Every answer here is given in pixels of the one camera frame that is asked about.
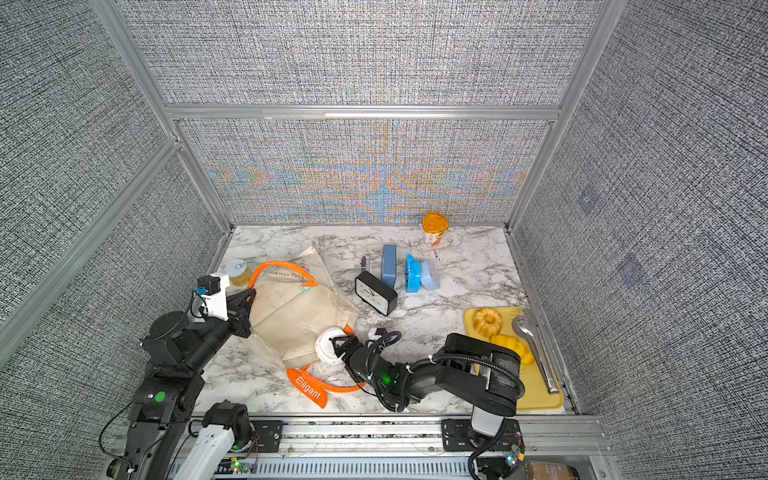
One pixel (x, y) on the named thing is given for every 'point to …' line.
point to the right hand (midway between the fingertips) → (329, 345)
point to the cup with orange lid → (435, 225)
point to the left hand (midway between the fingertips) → (257, 288)
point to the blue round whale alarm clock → (412, 274)
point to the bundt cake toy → (487, 322)
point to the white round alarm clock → (325, 349)
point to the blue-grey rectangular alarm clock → (389, 264)
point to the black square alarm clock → (375, 293)
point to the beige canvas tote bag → (294, 302)
